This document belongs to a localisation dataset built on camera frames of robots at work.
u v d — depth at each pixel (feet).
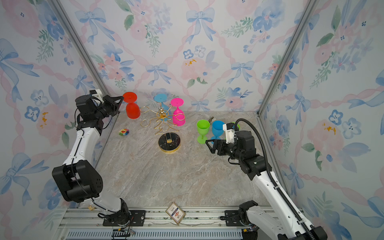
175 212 2.45
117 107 2.37
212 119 3.71
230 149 2.00
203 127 3.07
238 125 2.02
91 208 2.50
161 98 2.82
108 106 2.30
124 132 3.49
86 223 2.40
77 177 1.60
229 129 2.09
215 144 2.06
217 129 2.96
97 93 2.35
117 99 2.51
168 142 3.30
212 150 2.10
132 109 2.84
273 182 1.50
